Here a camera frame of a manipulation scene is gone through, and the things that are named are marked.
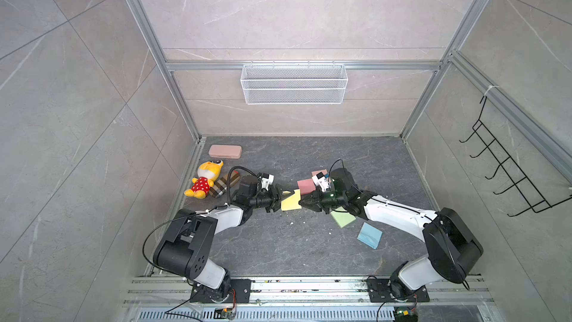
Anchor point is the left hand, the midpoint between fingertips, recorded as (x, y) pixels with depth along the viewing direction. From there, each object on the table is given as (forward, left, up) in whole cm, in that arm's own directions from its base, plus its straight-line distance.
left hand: (295, 193), depth 84 cm
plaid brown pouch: (+10, +33, -9) cm, 35 cm away
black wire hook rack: (-12, -66, +19) cm, 69 cm away
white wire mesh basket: (+47, -2, +17) cm, 51 cm away
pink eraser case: (+31, +34, -10) cm, 47 cm away
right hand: (-5, -2, +2) cm, 6 cm away
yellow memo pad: (-4, +1, 0) cm, 4 cm away
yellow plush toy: (+15, +38, -5) cm, 41 cm away
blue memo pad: (-14, -29, -11) cm, 33 cm away
